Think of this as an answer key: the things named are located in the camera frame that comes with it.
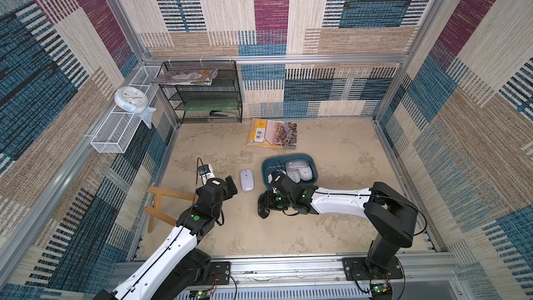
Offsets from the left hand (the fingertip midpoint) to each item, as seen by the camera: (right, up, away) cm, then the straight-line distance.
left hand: (222, 179), depth 81 cm
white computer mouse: (+8, -3, +13) cm, 16 cm away
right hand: (+14, -9, +3) cm, 17 cm away
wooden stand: (-17, -8, -14) cm, 23 cm away
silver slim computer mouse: (+29, -1, +15) cm, 33 cm away
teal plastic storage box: (+22, +4, +16) cm, 27 cm away
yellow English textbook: (+20, +18, +31) cm, 41 cm away
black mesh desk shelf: (-16, +40, +27) cm, 51 cm away
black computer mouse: (+16, -12, -1) cm, 20 cm away
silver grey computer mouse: (+30, +4, +18) cm, 36 cm away
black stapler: (-9, +29, +29) cm, 42 cm away
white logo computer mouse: (+35, 0, +15) cm, 38 cm away
